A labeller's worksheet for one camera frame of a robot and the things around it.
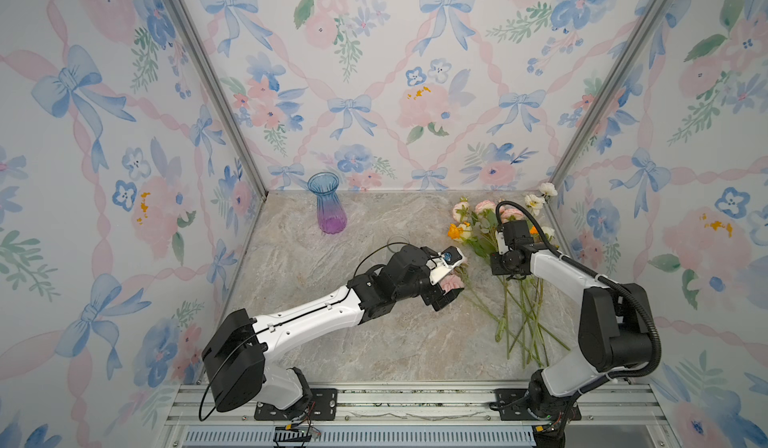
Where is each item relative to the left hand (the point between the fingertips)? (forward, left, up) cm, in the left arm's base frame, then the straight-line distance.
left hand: (452, 269), depth 72 cm
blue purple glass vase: (+34, +36, -21) cm, 54 cm away
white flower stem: (+34, -35, -12) cm, 50 cm away
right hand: (+13, -20, -18) cm, 30 cm away
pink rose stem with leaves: (+27, -17, -15) cm, 35 cm away
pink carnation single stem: (+7, -6, -19) cm, 21 cm away
